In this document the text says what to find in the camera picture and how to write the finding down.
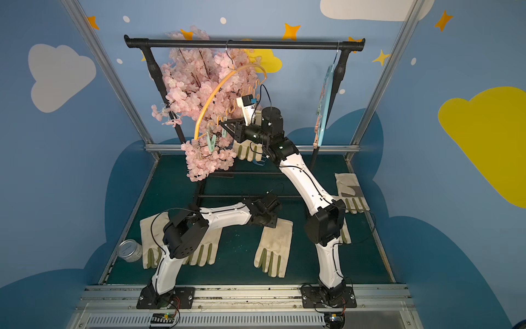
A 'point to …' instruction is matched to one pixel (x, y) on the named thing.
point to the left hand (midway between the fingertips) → (275, 218)
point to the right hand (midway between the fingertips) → (227, 120)
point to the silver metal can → (130, 249)
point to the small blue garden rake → (261, 162)
